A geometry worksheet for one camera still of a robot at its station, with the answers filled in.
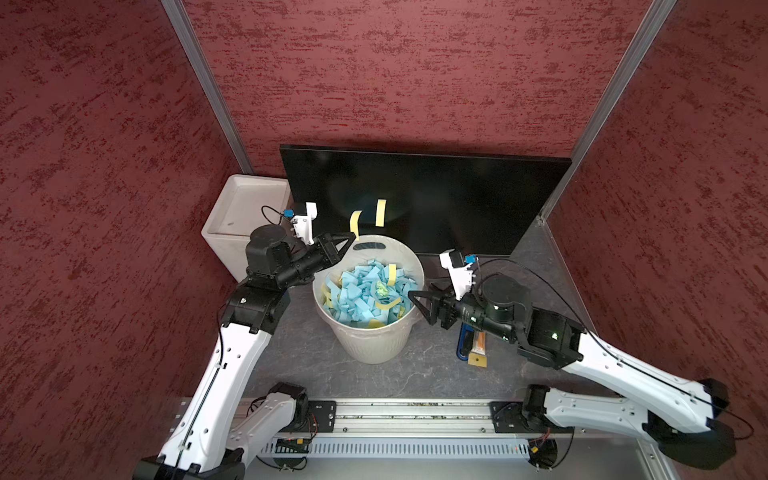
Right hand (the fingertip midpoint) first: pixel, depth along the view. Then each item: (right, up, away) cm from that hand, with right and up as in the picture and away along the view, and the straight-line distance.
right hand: (418, 297), depth 62 cm
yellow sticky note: (-22, -2, +12) cm, 25 cm away
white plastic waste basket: (-13, -18, +21) cm, 31 cm away
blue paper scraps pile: (-11, -1, +10) cm, 15 cm away
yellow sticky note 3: (-6, +3, +14) cm, 15 cm away
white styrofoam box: (-52, +23, +29) cm, 64 cm away
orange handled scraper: (+19, -22, +21) cm, 36 cm away
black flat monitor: (+31, +27, +60) cm, 73 cm away
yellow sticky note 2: (-6, -4, +8) cm, 11 cm away
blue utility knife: (+15, -17, +21) cm, 31 cm away
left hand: (-14, +11, +1) cm, 18 cm away
